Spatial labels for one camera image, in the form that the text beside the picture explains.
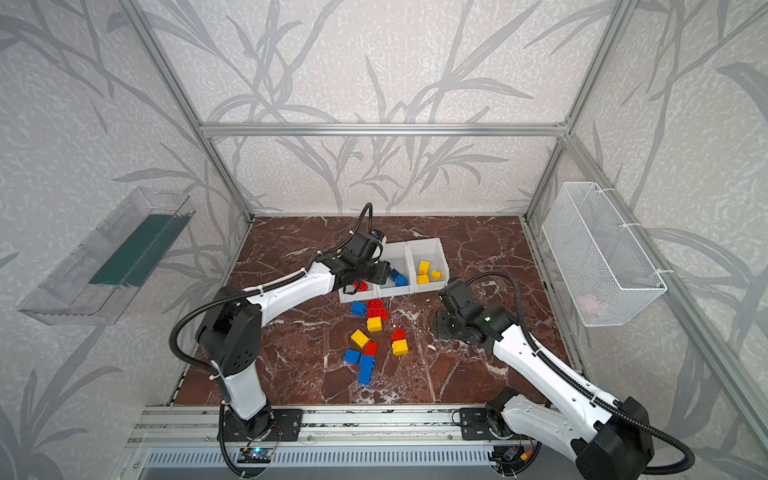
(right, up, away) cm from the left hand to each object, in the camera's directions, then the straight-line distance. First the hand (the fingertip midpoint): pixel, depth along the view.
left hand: (388, 259), depth 90 cm
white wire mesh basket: (+47, 0, -29) cm, 55 cm away
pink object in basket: (+50, -10, -18) cm, 54 cm away
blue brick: (-10, -16, +3) cm, 19 cm away
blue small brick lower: (-10, -28, -5) cm, 30 cm away
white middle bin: (+3, 0, +14) cm, 15 cm away
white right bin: (+15, +3, +18) cm, 23 cm away
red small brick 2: (+3, -23, -2) cm, 23 cm away
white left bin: (-6, -11, +4) cm, 13 cm away
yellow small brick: (+16, -6, +11) cm, 20 cm away
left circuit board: (-31, -46, -20) cm, 59 cm away
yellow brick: (+12, -3, +11) cm, 17 cm away
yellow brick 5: (+4, -25, -4) cm, 26 cm away
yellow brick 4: (-8, -23, -4) cm, 25 cm away
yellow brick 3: (-4, -19, -2) cm, 20 cm away
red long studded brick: (-3, -16, +1) cm, 17 cm away
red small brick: (-5, -26, -4) cm, 27 cm away
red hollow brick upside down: (-4, -14, +4) cm, 15 cm away
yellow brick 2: (+11, -7, +8) cm, 16 cm away
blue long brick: (-6, -30, -8) cm, 32 cm away
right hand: (+16, -14, -10) cm, 24 cm away
